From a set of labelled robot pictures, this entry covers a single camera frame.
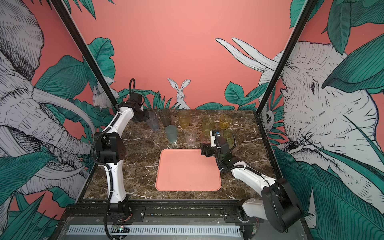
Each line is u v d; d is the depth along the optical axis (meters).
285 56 0.87
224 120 1.04
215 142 0.68
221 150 0.64
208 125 1.04
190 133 1.04
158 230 0.70
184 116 1.17
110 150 0.58
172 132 0.99
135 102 0.76
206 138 1.04
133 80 0.86
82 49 0.82
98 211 0.81
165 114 1.19
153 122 1.01
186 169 0.93
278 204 0.41
